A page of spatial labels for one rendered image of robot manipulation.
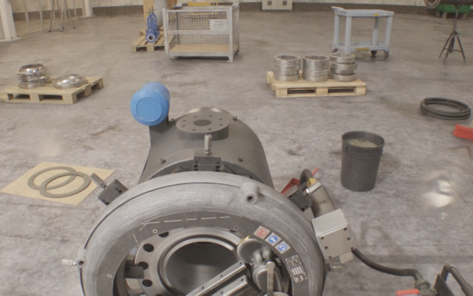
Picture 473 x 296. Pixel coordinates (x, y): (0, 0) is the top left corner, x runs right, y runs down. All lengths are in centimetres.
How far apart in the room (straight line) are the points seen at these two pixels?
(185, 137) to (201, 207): 54
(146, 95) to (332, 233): 94
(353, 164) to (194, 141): 162
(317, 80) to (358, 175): 255
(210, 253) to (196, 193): 59
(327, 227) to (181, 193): 43
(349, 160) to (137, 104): 170
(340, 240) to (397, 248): 134
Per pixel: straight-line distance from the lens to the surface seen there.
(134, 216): 107
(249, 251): 117
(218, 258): 154
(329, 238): 117
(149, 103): 168
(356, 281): 222
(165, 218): 105
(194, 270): 150
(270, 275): 116
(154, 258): 130
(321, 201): 130
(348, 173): 295
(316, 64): 521
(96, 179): 118
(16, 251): 269
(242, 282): 117
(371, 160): 288
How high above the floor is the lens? 148
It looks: 24 degrees down
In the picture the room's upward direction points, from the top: 1 degrees counter-clockwise
